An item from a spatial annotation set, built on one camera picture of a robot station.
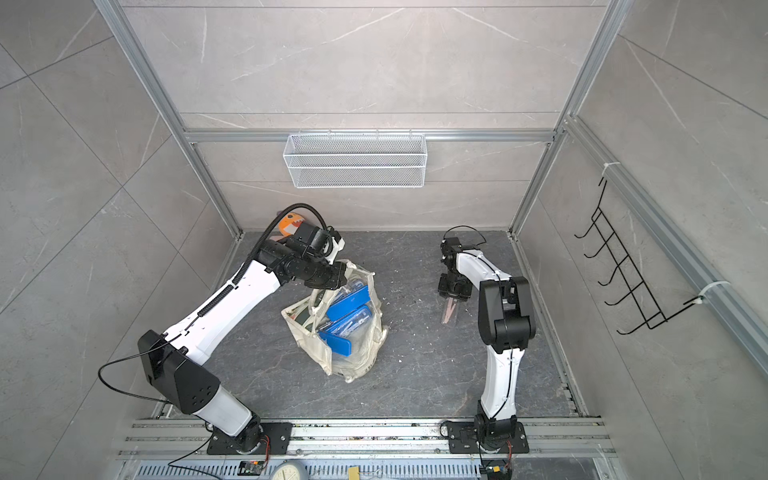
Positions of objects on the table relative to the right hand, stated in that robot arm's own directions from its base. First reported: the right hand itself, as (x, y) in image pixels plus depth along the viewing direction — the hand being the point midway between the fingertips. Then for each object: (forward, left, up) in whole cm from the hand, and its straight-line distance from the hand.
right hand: (455, 295), depth 98 cm
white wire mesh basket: (+38, +32, +28) cm, 57 cm away
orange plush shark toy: (+28, +60, +8) cm, 66 cm away
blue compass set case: (-5, +33, +8) cm, 35 cm away
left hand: (-7, +32, +21) cm, 39 cm away
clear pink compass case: (-7, +3, +1) cm, 7 cm away
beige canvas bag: (-15, +44, +15) cm, 49 cm away
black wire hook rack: (-23, -33, +29) cm, 49 cm away
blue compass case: (-15, +39, +4) cm, 42 cm away
